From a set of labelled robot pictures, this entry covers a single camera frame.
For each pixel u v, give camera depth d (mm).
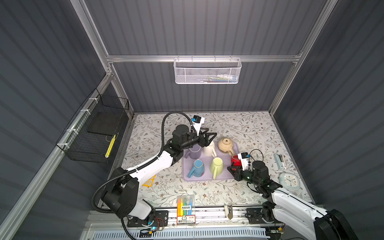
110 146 684
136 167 476
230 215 737
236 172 786
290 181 826
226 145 915
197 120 665
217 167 821
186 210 755
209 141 705
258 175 657
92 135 721
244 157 757
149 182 846
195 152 909
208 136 682
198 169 811
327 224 418
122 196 424
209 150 917
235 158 837
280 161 912
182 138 608
